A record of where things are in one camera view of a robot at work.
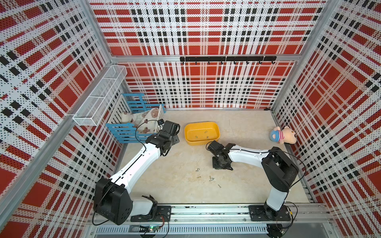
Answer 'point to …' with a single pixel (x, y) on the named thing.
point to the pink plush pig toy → (286, 136)
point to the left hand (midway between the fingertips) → (173, 137)
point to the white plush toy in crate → (145, 121)
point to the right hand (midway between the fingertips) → (219, 166)
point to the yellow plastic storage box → (200, 133)
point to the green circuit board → (154, 228)
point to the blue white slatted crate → (126, 133)
